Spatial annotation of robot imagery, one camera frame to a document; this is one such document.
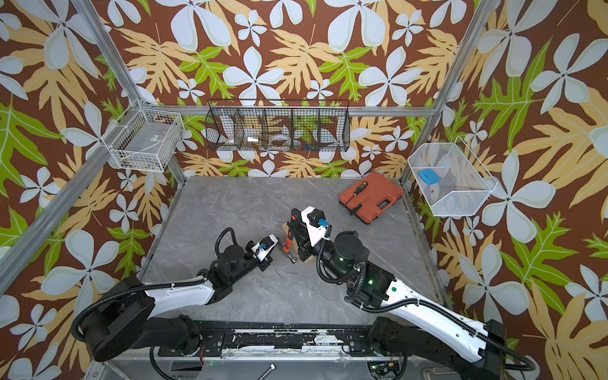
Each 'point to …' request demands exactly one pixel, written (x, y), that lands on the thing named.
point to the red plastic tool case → (374, 193)
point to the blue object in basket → (429, 176)
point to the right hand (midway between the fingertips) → (290, 220)
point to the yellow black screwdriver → (360, 189)
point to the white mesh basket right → (452, 180)
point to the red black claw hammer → (286, 248)
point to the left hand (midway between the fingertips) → (275, 237)
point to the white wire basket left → (150, 142)
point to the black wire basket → (279, 125)
